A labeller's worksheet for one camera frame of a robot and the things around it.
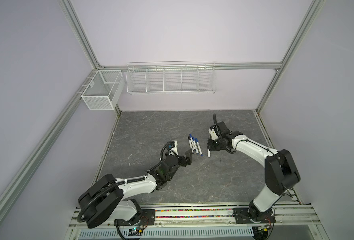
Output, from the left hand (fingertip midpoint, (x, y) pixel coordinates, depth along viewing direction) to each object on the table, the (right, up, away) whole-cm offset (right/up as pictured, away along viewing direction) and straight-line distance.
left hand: (186, 151), depth 82 cm
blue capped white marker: (+4, +3, +19) cm, 20 cm away
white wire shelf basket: (+2, +49, +25) cm, 55 cm away
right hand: (+14, +1, +9) cm, 17 cm away
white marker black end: (+14, -3, +9) cm, 17 cm away
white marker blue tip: (+6, +1, +17) cm, 18 cm away
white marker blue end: (+9, 0, +17) cm, 19 cm away
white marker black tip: (+3, +2, +17) cm, 17 cm away
